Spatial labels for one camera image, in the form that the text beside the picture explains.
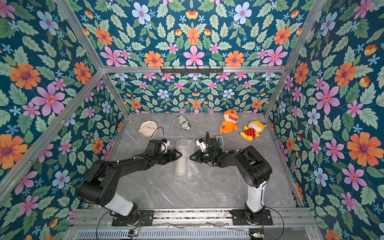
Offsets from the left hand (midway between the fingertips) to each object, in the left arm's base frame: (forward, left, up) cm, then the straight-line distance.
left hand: (179, 155), depth 91 cm
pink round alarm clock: (+26, +24, -2) cm, 35 cm away
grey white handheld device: (+9, -26, +2) cm, 28 cm away
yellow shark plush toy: (+15, -50, 0) cm, 52 cm away
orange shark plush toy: (+26, -37, +2) cm, 46 cm away
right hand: (-1, -8, +1) cm, 8 cm away
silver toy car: (+27, -3, -2) cm, 27 cm away
